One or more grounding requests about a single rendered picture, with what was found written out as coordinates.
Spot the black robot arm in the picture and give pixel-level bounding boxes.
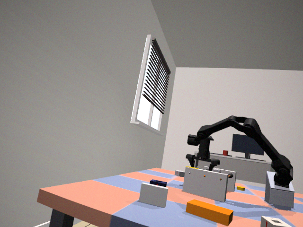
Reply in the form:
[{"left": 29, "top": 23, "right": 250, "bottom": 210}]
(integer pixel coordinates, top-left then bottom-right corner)
[{"left": 187, "top": 115, "right": 293, "bottom": 188}]

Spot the grey flat panel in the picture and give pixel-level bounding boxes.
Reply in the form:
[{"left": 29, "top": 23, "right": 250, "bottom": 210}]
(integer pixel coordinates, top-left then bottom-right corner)
[{"left": 139, "top": 183, "right": 168, "bottom": 208}]

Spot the orange rectangular bar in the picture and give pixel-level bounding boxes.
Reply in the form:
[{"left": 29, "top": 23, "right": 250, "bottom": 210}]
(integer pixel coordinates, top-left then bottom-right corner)
[{"left": 186, "top": 199, "right": 233, "bottom": 226}]

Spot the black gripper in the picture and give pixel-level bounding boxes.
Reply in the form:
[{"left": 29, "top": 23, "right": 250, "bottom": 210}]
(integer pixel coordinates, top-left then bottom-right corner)
[{"left": 186, "top": 146, "right": 220, "bottom": 171}]

